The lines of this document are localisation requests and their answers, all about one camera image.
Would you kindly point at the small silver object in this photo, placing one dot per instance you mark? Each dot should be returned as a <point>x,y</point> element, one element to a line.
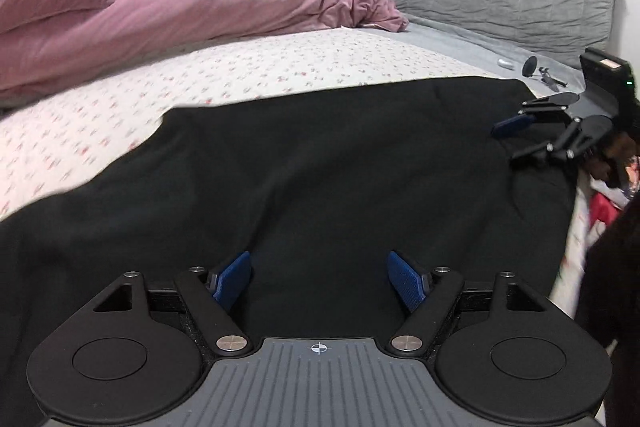
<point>506,63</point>

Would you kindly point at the cherry-print bedsheet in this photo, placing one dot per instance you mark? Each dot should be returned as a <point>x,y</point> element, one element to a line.
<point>200,72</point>

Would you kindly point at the black pants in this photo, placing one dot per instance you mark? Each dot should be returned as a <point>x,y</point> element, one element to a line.
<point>310,207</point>

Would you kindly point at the pink duvet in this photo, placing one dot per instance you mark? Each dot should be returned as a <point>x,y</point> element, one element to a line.
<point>165,7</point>

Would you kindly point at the black round object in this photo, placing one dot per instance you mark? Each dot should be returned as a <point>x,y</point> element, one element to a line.
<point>530,66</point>

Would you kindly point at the grey bed sheet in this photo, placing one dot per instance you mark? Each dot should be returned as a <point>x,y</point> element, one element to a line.
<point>450,39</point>

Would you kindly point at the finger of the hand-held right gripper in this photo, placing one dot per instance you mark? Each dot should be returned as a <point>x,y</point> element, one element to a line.
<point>575,139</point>
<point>512,126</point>

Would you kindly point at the small black tool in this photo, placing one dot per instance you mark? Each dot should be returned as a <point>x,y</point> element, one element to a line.
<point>549,78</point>

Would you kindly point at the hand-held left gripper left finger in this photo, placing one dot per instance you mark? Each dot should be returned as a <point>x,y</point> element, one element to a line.
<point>231,279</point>

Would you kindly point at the red white printed cloth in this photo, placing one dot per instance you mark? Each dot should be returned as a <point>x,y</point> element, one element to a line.
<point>580,227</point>

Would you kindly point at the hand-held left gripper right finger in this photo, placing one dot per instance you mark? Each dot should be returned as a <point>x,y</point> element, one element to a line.
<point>407,279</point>

